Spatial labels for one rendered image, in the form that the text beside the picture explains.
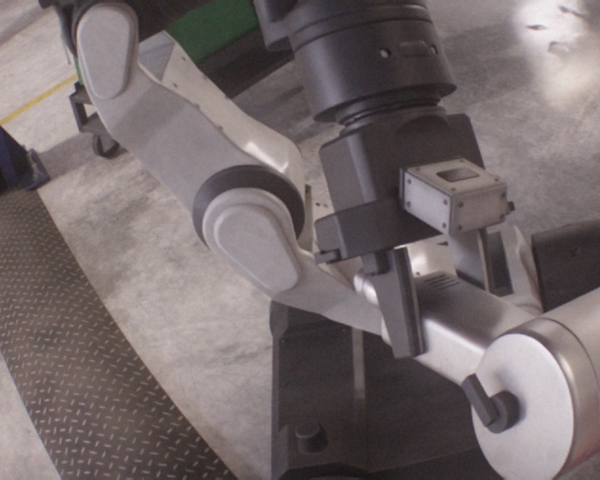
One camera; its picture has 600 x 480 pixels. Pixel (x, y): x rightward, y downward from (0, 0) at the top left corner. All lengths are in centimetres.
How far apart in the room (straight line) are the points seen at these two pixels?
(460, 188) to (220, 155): 81
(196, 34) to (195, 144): 128
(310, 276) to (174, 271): 96
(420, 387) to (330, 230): 102
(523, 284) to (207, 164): 48
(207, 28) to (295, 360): 117
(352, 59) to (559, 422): 24
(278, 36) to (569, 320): 26
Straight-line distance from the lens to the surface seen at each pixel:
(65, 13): 124
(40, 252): 250
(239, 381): 191
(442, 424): 146
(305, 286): 134
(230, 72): 274
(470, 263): 57
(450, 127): 56
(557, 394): 43
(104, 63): 119
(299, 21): 55
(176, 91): 123
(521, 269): 144
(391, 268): 53
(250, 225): 127
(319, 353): 161
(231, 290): 214
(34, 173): 294
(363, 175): 52
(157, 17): 119
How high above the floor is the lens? 123
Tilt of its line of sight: 33 degrees down
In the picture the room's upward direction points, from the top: 17 degrees counter-clockwise
